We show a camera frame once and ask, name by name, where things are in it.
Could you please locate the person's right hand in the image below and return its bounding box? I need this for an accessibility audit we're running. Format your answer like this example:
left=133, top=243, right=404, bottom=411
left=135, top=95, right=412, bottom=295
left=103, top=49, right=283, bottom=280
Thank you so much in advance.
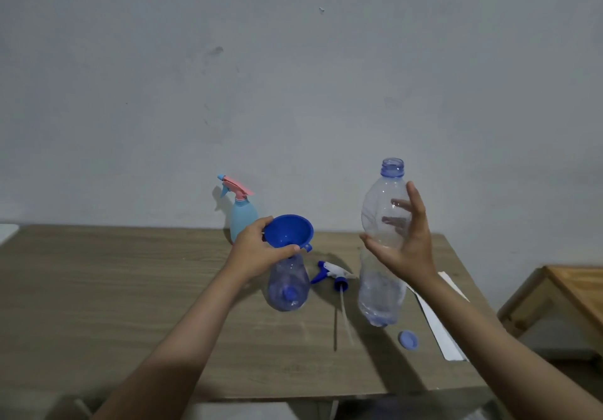
left=359, top=181, right=439, bottom=289

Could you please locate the person's left hand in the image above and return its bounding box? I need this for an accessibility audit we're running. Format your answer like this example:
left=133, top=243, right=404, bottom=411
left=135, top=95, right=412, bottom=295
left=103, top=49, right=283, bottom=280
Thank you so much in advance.
left=225, top=216, right=301, bottom=284

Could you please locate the light blue pink spray bottle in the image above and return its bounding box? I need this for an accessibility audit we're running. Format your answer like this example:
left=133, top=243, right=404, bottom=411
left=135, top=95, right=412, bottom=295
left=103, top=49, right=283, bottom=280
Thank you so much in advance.
left=229, top=198, right=259, bottom=245

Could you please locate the blue plastic funnel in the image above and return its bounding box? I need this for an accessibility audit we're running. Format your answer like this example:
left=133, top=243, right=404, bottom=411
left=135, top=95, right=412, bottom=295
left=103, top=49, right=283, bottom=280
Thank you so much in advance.
left=263, top=215, right=315, bottom=254

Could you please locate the transparent blue spray bottle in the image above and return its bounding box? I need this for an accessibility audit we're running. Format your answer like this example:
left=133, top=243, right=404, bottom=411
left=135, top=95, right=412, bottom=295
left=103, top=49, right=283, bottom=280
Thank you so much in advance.
left=267, top=252, right=311, bottom=313

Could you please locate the clear plastic water bottle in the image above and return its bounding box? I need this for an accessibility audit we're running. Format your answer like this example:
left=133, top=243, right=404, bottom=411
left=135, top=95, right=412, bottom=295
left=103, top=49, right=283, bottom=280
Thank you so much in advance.
left=357, top=157, right=408, bottom=328

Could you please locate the pink spray head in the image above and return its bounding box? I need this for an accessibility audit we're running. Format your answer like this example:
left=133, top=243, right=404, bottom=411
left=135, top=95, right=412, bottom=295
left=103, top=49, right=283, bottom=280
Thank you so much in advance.
left=217, top=174, right=254, bottom=201

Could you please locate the stack of white paper towels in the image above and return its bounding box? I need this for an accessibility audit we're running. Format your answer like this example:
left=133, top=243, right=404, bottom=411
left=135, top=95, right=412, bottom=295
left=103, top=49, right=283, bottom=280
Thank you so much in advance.
left=407, top=271, right=470, bottom=362

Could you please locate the white and blue spray head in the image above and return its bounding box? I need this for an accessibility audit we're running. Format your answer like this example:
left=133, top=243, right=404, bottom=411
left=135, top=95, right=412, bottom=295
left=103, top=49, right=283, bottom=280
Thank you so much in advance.
left=310, top=260, right=359, bottom=345

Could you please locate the person's right forearm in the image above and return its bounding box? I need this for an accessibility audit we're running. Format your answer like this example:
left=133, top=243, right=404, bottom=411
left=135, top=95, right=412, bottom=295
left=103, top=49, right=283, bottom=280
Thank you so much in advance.
left=414, top=273, right=603, bottom=420

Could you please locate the person's left forearm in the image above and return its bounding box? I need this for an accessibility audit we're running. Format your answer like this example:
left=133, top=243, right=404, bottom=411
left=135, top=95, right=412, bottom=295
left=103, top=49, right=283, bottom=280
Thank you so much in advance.
left=92, top=264, right=246, bottom=420

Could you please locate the wooden chair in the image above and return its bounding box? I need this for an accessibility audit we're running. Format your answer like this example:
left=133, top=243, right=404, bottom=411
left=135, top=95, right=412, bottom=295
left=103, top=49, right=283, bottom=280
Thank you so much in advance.
left=497, top=265, right=603, bottom=355

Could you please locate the white cabinet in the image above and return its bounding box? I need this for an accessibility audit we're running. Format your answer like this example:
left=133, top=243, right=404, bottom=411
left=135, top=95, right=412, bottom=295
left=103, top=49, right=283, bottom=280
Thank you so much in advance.
left=0, top=223, right=21, bottom=248

